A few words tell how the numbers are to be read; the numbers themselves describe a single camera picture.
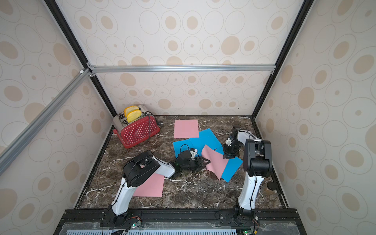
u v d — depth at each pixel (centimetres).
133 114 92
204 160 88
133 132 94
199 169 85
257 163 53
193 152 91
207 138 107
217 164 93
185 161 76
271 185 76
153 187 84
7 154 51
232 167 91
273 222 73
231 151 83
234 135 78
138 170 55
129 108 95
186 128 113
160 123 113
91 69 90
